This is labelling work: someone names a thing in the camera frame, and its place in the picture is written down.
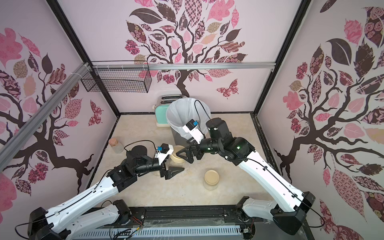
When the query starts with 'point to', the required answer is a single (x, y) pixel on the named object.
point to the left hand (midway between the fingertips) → (181, 163)
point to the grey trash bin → (179, 140)
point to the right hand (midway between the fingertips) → (183, 146)
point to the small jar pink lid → (117, 147)
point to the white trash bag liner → (180, 110)
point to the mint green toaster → (162, 103)
